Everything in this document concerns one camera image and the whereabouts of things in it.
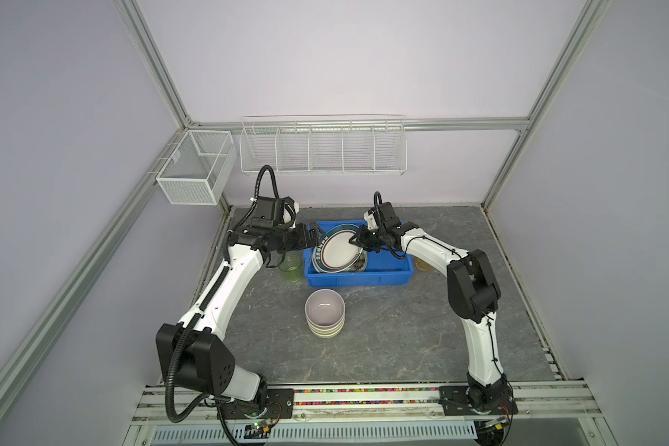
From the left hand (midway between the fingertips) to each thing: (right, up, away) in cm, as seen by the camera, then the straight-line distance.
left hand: (313, 240), depth 79 cm
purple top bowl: (+3, -20, +2) cm, 20 cm away
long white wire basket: (+2, +34, +19) cm, 39 cm away
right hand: (+11, -1, +17) cm, 20 cm away
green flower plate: (+14, -9, +19) cm, 26 cm away
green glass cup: (-10, -9, +17) cm, 22 cm away
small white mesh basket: (-45, +26, +26) cm, 58 cm away
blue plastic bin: (+22, -11, +21) cm, 33 cm away
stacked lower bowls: (+4, -27, -1) cm, 27 cm away
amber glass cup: (+28, -6, -13) cm, 31 cm away
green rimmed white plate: (+6, -5, +20) cm, 22 cm away
